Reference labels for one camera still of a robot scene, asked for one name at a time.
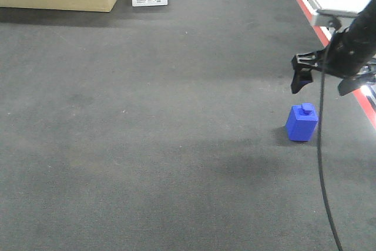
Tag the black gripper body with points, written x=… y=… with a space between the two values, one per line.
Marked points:
x=349 y=54

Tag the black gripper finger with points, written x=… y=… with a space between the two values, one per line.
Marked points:
x=302 y=63
x=352 y=85

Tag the blue plastic box with knob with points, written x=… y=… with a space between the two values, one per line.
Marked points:
x=301 y=127

